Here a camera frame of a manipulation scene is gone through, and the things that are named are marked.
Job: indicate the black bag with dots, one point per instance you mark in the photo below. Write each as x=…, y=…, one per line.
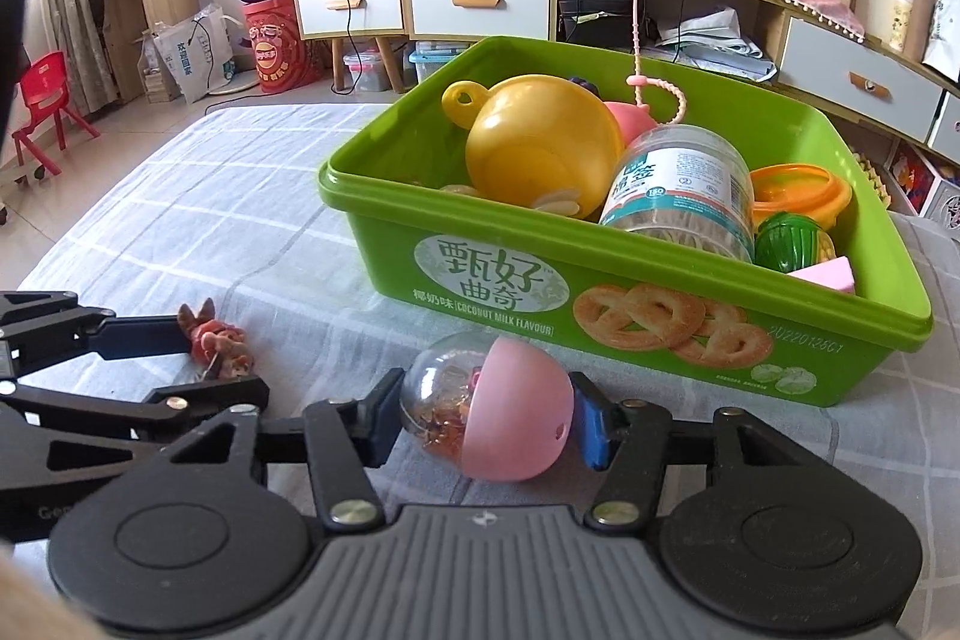
x=600, y=21

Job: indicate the green toy corn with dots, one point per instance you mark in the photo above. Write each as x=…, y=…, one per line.
x=787, y=242

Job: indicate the small brown figurine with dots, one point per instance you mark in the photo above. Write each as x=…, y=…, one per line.
x=214, y=340

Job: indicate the clear cotton swab jar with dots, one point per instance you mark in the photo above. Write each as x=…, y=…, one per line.
x=675, y=183

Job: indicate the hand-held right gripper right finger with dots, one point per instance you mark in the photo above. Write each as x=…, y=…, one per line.
x=592, y=430

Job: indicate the white paper bag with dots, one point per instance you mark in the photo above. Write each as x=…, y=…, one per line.
x=195, y=59

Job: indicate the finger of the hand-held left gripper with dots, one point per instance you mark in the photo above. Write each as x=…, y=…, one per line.
x=210, y=396
x=142, y=338

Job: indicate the pile of papers and bags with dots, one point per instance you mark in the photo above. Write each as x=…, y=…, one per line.
x=720, y=44

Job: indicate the wide white cabinet drawer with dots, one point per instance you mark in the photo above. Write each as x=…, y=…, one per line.
x=435, y=19
x=817, y=55

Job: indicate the red patterned bag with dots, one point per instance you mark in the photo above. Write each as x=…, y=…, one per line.
x=281, y=48

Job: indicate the small white cabinet drawer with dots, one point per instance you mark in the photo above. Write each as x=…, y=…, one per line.
x=946, y=123

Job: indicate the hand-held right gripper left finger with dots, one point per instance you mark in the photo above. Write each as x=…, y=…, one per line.
x=382, y=422

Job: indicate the yellow toy pot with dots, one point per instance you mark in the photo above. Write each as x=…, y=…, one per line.
x=540, y=145

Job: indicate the red plastic chair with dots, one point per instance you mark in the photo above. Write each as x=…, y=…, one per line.
x=45, y=93

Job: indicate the grey checked table cloth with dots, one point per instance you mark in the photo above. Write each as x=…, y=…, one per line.
x=225, y=197

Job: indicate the purple toy grapes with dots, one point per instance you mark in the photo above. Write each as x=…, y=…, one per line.
x=583, y=84

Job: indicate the green plastic box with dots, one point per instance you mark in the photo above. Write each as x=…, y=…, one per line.
x=525, y=302

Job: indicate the yellow egg tray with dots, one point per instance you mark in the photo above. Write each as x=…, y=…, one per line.
x=874, y=179

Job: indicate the pink and clear capsule toy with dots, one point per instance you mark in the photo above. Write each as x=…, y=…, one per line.
x=517, y=407

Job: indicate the pink card packet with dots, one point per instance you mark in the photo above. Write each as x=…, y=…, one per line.
x=825, y=276

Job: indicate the white crate with toys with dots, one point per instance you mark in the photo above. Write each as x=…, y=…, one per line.
x=926, y=186

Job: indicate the stack of paper cups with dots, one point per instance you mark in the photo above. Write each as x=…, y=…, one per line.
x=902, y=3

